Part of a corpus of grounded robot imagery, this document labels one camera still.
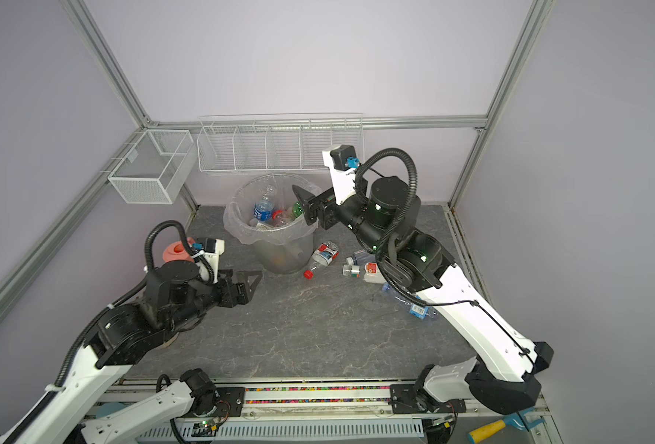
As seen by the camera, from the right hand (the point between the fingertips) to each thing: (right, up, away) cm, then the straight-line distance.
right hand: (313, 178), depth 52 cm
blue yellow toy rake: (+50, -58, +17) cm, 79 cm away
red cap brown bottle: (-16, -5, +43) cm, 46 cm away
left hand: (-17, -21, +12) cm, 29 cm away
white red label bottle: (+17, -26, +45) cm, 54 cm away
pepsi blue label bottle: (-21, -3, +42) cm, 47 cm away
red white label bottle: (-1, -19, +47) cm, 51 cm away
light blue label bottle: (+28, -35, +36) cm, 58 cm away
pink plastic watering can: (-49, -17, +40) cm, 66 cm away
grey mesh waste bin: (-15, -20, +44) cm, 50 cm away
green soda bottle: (-8, -4, +33) cm, 35 cm away
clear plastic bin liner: (-25, -7, +28) cm, 38 cm away
